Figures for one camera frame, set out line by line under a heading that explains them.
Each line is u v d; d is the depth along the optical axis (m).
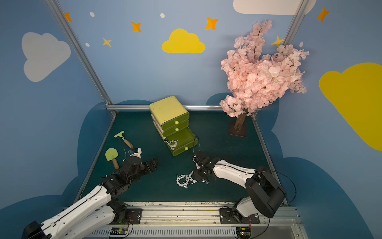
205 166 0.66
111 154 0.96
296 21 0.73
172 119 0.89
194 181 0.86
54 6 0.68
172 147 1.00
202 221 0.74
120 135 1.04
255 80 0.63
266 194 0.43
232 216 0.66
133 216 0.75
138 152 0.73
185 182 0.84
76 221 0.46
